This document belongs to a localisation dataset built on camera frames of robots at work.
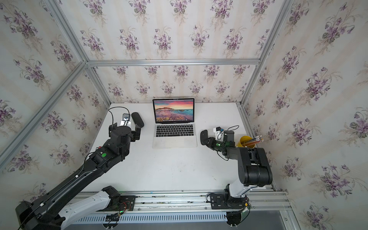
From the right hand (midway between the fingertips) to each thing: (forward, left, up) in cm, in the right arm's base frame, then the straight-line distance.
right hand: (205, 141), depth 92 cm
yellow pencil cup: (-1, -23, +5) cm, 24 cm away
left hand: (-4, +42, +23) cm, 48 cm away
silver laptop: (+14, +22, -3) cm, 26 cm away
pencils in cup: (-5, -28, +12) cm, 31 cm away
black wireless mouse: (+3, +1, +2) cm, 3 cm away
